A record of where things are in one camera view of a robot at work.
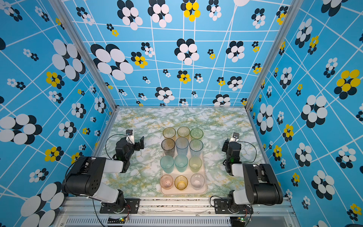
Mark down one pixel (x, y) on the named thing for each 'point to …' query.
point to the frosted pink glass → (166, 181)
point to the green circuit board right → (239, 221)
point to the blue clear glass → (182, 144)
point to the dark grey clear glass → (168, 145)
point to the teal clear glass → (195, 146)
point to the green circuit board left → (117, 220)
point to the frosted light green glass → (195, 164)
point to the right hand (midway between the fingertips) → (233, 139)
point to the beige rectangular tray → (189, 176)
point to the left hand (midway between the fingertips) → (137, 135)
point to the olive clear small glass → (181, 182)
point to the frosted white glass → (197, 180)
